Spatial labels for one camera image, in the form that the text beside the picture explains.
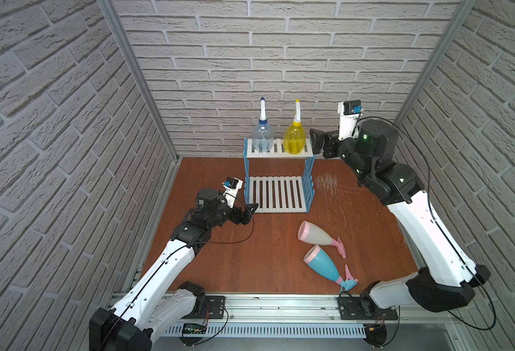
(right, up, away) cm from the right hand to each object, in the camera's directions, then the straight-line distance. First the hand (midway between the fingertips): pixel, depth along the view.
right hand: (318, 127), depth 60 cm
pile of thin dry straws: (+19, -20, +47) cm, 55 cm away
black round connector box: (+21, -65, +10) cm, 69 cm away
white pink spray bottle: (+5, -37, +28) cm, 47 cm away
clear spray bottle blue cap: (-16, +2, +28) cm, 32 cm away
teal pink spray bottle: (+4, -44, +19) cm, 48 cm away
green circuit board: (-39, -65, +12) cm, 77 cm away
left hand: (-22, -20, +15) cm, 33 cm away
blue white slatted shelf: (-10, -16, +47) cm, 51 cm away
